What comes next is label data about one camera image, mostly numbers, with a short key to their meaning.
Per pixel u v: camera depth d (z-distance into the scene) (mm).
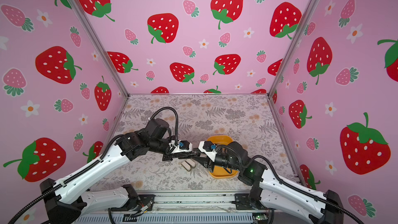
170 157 582
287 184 471
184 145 554
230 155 443
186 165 836
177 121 572
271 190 490
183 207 731
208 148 522
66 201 392
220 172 765
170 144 564
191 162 838
